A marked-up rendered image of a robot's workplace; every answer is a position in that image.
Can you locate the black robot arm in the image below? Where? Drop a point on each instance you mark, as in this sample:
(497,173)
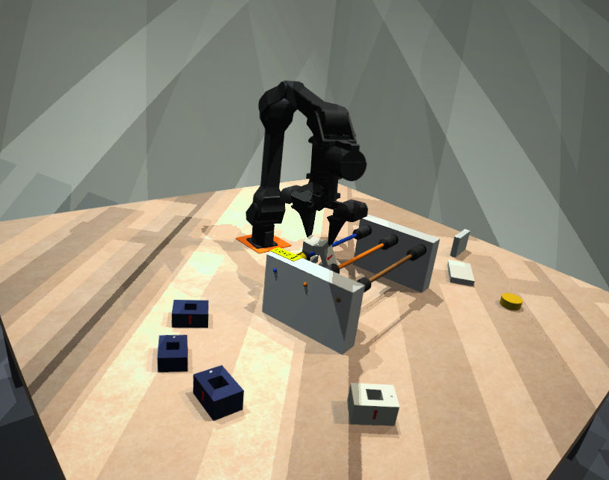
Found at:
(334,150)

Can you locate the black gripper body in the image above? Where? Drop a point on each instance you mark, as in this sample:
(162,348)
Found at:
(350,210)

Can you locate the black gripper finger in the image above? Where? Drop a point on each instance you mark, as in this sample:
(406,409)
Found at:
(335,225)
(308,221)

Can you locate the yellow short cylinder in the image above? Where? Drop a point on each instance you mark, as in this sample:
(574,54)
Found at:
(511,301)

